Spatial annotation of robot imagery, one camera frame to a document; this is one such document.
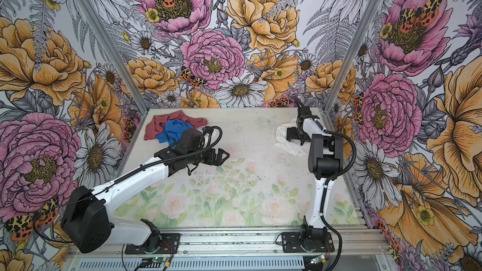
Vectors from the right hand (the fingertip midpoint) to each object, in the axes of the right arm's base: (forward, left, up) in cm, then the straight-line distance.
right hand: (298, 142), depth 103 cm
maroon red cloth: (+8, +80, +4) cm, 81 cm away
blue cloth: (+5, +68, +5) cm, 68 cm away
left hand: (-17, +40, +13) cm, 45 cm away
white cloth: (-4, +4, +2) cm, 6 cm away
